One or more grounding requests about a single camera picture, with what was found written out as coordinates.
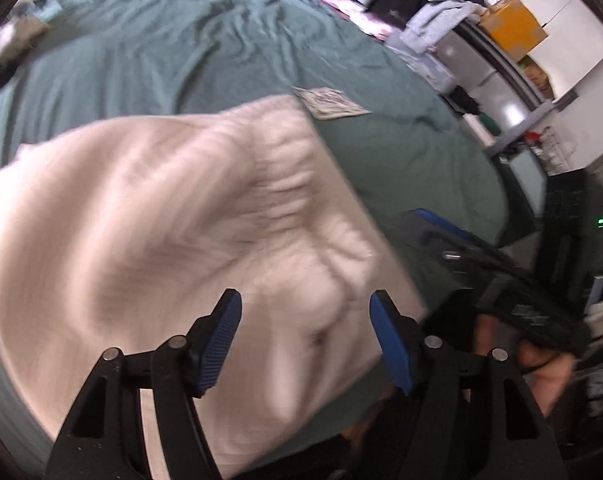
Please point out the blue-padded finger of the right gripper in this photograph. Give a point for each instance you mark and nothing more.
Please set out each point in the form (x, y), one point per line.
(431, 227)

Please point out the person's right hand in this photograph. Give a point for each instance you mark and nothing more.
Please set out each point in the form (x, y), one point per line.
(551, 371)

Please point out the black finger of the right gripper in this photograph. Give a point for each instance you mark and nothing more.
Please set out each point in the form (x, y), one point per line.
(457, 260)

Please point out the green bed cover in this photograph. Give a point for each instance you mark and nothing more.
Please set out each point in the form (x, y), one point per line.
(110, 58)

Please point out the yellow cardboard box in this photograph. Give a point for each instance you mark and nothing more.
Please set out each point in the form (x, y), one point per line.
(513, 28)

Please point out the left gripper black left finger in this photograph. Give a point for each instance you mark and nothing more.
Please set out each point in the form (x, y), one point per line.
(102, 436)

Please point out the beige cloth pile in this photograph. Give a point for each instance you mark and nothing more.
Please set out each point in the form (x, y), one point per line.
(19, 35)

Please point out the cream chevron knit pants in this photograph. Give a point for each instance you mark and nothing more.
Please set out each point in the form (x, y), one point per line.
(121, 233)

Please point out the small paper tag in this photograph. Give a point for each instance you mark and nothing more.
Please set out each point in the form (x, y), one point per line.
(328, 104)

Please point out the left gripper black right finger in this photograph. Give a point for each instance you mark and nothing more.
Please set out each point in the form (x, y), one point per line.
(454, 415)

